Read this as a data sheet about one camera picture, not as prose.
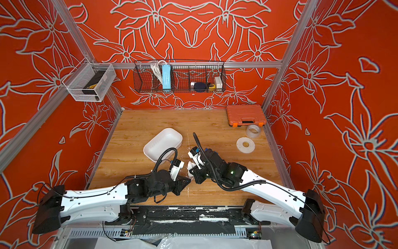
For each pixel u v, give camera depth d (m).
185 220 0.73
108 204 0.49
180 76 0.99
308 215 0.38
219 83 0.91
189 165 0.71
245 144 0.98
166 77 0.90
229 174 0.54
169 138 1.03
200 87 0.95
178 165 0.66
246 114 1.14
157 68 0.86
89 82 0.83
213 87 0.95
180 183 0.62
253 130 1.06
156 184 0.54
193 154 0.64
